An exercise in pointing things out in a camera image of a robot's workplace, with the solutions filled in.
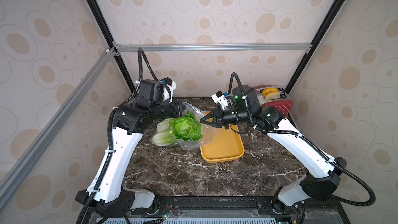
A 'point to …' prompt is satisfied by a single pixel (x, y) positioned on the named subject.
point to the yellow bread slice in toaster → (268, 90)
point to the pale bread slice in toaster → (272, 95)
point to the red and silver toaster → (283, 104)
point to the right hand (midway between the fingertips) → (204, 118)
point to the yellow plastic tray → (219, 144)
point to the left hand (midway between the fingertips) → (190, 106)
